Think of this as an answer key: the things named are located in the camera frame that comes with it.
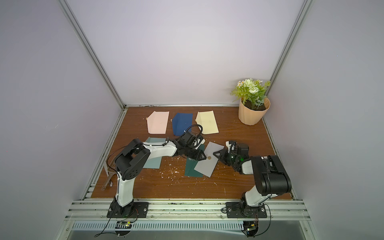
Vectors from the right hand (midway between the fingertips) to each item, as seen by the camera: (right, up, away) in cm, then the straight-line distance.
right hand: (215, 149), depth 90 cm
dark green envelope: (-15, -9, 0) cm, 17 cm away
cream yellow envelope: (-4, +19, +23) cm, 30 cm away
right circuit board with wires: (+15, -34, -19) cm, 42 cm away
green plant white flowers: (+21, +35, -2) cm, 41 cm away
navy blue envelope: (-24, +17, +21) cm, 35 cm away
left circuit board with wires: (-48, -35, -17) cm, 62 cm away
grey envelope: (-6, -10, -2) cm, 12 cm away
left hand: (-6, -5, 0) cm, 8 cm away
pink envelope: (-42, +17, +20) cm, 49 cm away
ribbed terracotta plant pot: (+24, +23, +7) cm, 34 cm away
